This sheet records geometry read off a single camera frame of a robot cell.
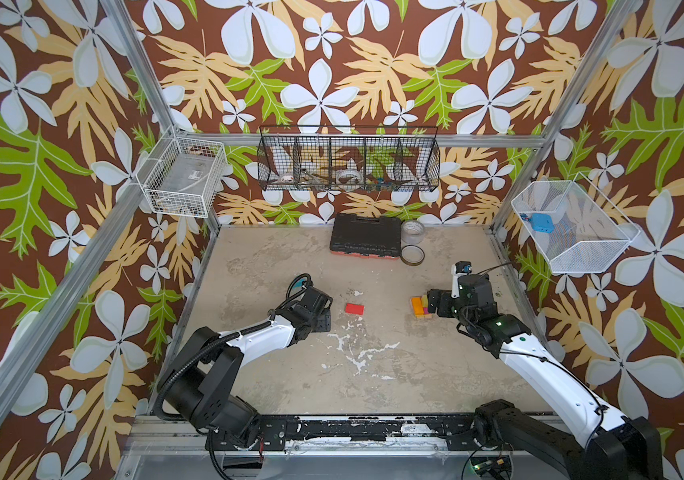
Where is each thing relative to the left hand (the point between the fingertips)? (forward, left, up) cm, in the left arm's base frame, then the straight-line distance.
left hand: (315, 313), depth 92 cm
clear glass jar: (+38, -37, -3) cm, 53 cm away
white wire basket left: (+29, +39, +30) cm, 57 cm away
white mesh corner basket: (+9, -74, +27) cm, 79 cm away
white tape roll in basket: (+39, -11, +23) cm, 47 cm away
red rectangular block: (+4, -13, -5) cm, 14 cm away
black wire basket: (+41, +7, +28) cm, 51 cm away
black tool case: (+32, -18, 0) cm, 37 cm away
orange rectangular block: (+2, -33, 0) cm, 33 cm away
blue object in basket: (+18, -67, +23) cm, 73 cm away
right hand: (0, -36, +13) cm, 38 cm away
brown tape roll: (+26, -35, -2) cm, 43 cm away
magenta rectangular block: (-7, -30, +15) cm, 34 cm away
